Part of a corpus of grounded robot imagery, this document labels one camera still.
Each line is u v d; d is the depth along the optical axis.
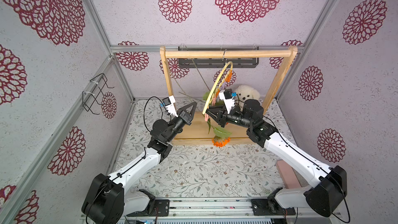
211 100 0.59
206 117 0.67
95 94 0.77
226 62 0.71
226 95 0.58
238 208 0.75
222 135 0.70
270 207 0.66
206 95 0.60
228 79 0.85
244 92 0.99
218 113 0.61
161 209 0.74
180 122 0.63
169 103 0.62
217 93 0.58
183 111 0.61
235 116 0.60
